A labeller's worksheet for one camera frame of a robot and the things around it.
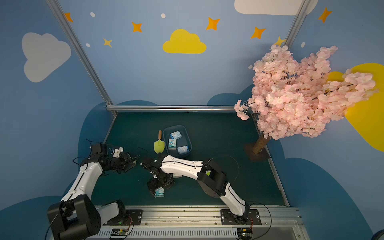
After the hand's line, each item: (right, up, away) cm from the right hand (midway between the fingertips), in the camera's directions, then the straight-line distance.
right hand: (161, 189), depth 79 cm
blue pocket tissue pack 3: (+3, +22, +22) cm, 31 cm away
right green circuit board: (+43, -20, -6) cm, 48 cm away
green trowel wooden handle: (-6, +21, +22) cm, 31 cm away
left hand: (-14, +15, +4) cm, 21 cm away
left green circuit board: (-19, -18, -7) cm, 27 cm away
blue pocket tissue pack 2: (+5, +28, +25) cm, 38 cm away
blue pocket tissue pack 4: (+11, +19, +19) cm, 29 cm away
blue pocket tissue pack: (-1, -2, +1) cm, 3 cm away
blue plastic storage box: (+7, +24, +25) cm, 35 cm away
